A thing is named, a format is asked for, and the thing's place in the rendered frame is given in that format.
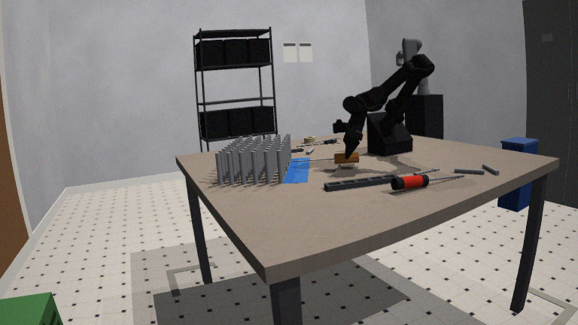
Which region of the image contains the orange-brown tool handle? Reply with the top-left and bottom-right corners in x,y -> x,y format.
288,152 -> 359,164

